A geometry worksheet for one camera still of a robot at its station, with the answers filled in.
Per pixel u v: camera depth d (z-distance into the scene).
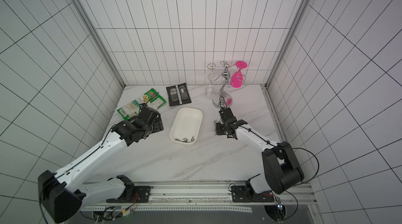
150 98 1.11
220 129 0.79
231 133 0.63
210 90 0.93
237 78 0.97
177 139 0.90
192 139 0.90
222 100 1.09
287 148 0.45
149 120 0.60
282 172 0.42
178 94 1.11
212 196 0.73
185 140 0.90
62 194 0.37
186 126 0.96
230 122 0.67
